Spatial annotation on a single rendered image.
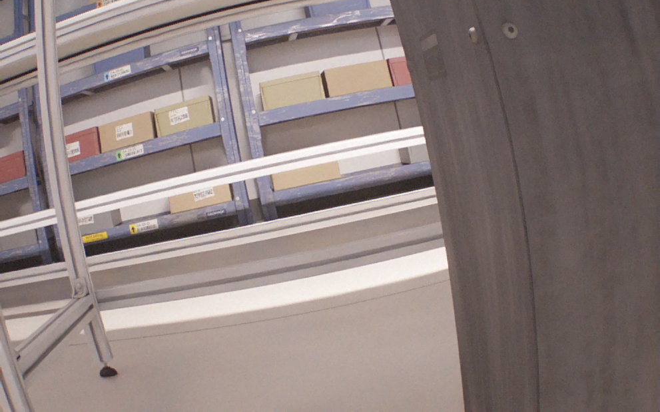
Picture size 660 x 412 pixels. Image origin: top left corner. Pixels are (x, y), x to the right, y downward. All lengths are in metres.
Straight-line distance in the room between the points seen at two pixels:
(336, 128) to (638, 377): 4.81
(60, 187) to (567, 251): 1.44
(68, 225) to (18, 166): 3.24
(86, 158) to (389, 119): 1.76
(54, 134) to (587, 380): 1.45
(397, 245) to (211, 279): 0.35
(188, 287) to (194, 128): 2.97
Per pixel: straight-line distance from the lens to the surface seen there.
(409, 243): 1.80
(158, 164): 5.24
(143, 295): 1.81
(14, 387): 1.11
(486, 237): 0.52
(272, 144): 5.21
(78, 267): 1.77
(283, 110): 4.71
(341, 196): 5.22
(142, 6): 2.51
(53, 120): 1.77
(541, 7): 0.44
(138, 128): 4.78
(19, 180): 4.94
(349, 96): 4.73
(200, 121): 4.74
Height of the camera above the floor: 0.39
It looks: 4 degrees down
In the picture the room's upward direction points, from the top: 12 degrees counter-clockwise
